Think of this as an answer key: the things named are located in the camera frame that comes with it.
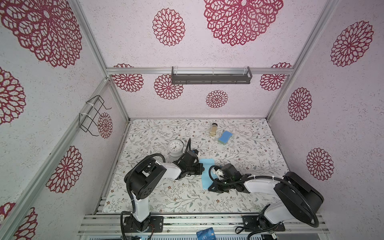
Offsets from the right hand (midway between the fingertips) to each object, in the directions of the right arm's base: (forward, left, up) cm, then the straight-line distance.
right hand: (209, 186), depth 86 cm
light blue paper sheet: (+16, +1, -3) cm, 17 cm away
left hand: (+10, +3, -2) cm, 11 cm away
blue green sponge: (+36, -13, 0) cm, 38 cm away
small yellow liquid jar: (+43, -5, +1) cm, 43 cm away
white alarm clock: (+23, +21, +4) cm, 31 cm away
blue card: (-23, +1, -1) cm, 23 cm away
